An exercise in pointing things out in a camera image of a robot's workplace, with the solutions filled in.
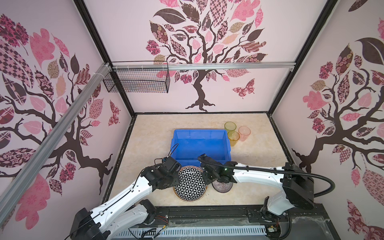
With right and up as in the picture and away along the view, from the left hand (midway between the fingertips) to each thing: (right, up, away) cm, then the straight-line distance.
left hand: (174, 183), depth 78 cm
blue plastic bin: (+6, +17, +23) cm, 30 cm away
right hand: (+16, +3, +5) cm, 17 cm away
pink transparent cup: (+44, +27, +20) cm, 56 cm away
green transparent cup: (+36, +30, +24) cm, 53 cm away
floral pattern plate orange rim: (+9, -4, +3) cm, 11 cm away
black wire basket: (-26, +63, +17) cm, 70 cm away
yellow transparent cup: (+38, +23, +23) cm, 50 cm away
